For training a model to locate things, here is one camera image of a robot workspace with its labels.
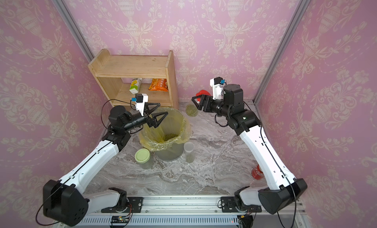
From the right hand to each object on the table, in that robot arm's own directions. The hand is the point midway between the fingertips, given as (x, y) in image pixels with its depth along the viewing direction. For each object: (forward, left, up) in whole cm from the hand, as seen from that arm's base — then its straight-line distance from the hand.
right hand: (198, 98), depth 66 cm
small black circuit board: (-39, +42, -43) cm, 71 cm away
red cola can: (-23, -30, -34) cm, 51 cm away
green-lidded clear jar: (-14, +30, -27) cm, 43 cm away
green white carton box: (+30, +39, -14) cm, 51 cm away
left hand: (-1, +16, -6) cm, 17 cm away
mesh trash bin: (-12, +16, -29) cm, 35 cm away
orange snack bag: (+30, +23, -14) cm, 40 cm away
